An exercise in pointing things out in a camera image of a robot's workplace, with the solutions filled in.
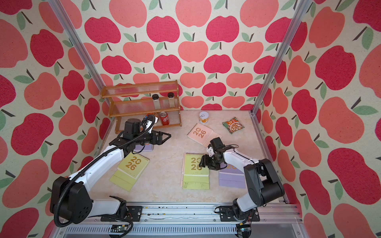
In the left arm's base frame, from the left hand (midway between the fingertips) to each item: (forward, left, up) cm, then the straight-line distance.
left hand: (166, 137), depth 79 cm
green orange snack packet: (+24, -45, -17) cm, 54 cm away
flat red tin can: (+34, +18, -16) cm, 42 cm away
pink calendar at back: (+16, -22, -19) cm, 34 cm away
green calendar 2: (-9, +24, -21) cm, 33 cm away
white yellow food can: (+30, -24, -16) cm, 42 cm away
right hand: (-9, -22, -20) cm, 31 cm away
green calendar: (-14, -15, -21) cm, 29 cm away
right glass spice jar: (+30, -1, +1) cm, 31 cm away
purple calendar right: (-13, -39, -23) cm, 47 cm away
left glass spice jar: (+29, +10, +3) cm, 31 cm away
